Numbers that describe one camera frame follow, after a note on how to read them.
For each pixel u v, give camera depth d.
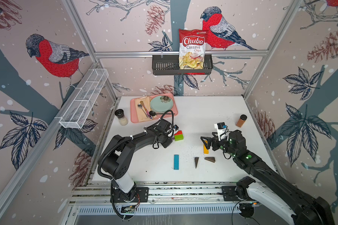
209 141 0.70
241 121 0.95
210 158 0.84
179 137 0.95
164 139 0.79
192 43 0.83
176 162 0.85
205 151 0.90
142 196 0.73
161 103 1.16
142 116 1.07
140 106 1.14
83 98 0.79
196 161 0.84
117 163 0.46
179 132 0.98
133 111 1.11
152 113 1.08
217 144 0.69
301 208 0.41
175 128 0.83
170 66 1.07
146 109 1.13
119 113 0.97
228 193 0.73
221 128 0.68
